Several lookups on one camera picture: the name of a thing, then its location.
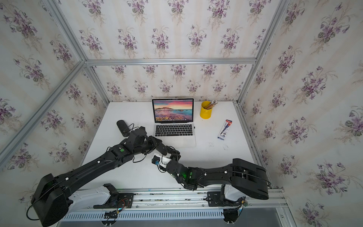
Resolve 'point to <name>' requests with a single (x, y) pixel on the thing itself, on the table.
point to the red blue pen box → (225, 130)
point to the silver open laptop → (174, 119)
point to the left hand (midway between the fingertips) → (164, 143)
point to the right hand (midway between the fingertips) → (166, 150)
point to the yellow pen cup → (205, 113)
